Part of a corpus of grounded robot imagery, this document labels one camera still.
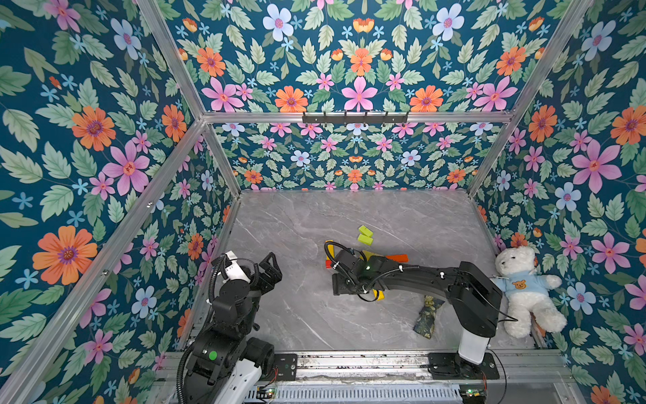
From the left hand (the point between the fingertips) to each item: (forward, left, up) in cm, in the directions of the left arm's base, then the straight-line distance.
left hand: (268, 260), depth 68 cm
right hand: (+2, -21, -21) cm, 30 cm away
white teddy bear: (-8, -81, -20) cm, 84 cm away
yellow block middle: (+15, -31, -26) cm, 44 cm away
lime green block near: (+21, -31, -25) cm, 46 cm away
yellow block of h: (+5, -17, -5) cm, 19 cm away
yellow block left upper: (-2, -34, -26) cm, 43 cm away
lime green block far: (+26, -31, -25) cm, 47 cm away
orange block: (+12, -44, -26) cm, 52 cm away
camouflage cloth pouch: (-13, -46, -24) cm, 54 cm away
